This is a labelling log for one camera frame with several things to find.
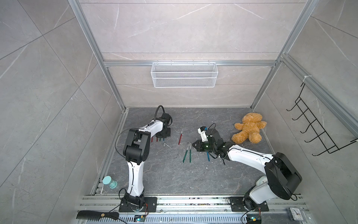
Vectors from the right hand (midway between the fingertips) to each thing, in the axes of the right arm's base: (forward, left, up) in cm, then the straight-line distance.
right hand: (194, 144), depth 86 cm
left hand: (+15, +19, -9) cm, 26 cm away
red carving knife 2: (+11, +9, -10) cm, 17 cm away
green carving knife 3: (-1, +2, -10) cm, 10 cm away
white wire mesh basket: (+47, +7, +20) cm, 52 cm away
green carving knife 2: (-1, +5, -10) cm, 11 cm away
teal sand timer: (-20, +48, -1) cm, 52 cm away
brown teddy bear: (+14, -41, -3) cm, 44 cm away
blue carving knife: (+11, +21, -10) cm, 26 cm away
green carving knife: (+11, +24, -10) cm, 28 cm away
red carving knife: (+10, +26, -10) cm, 30 cm away
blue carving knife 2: (-10, -7, +6) cm, 14 cm away
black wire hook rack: (-8, -59, +21) cm, 63 cm away
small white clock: (-36, -50, -9) cm, 62 cm away
